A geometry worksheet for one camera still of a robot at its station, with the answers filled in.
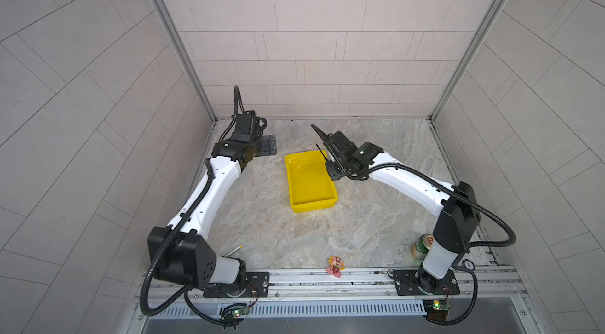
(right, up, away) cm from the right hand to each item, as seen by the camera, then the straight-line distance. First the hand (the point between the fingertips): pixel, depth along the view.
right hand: (329, 169), depth 83 cm
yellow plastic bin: (-7, -8, +9) cm, 14 cm away
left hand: (-22, +11, -2) cm, 25 cm away
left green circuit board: (-27, -37, -18) cm, 49 cm away
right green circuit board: (+32, -38, -15) cm, 51 cm away
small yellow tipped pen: (-32, -26, -6) cm, 42 cm away
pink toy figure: (+1, -28, -11) cm, 30 cm away
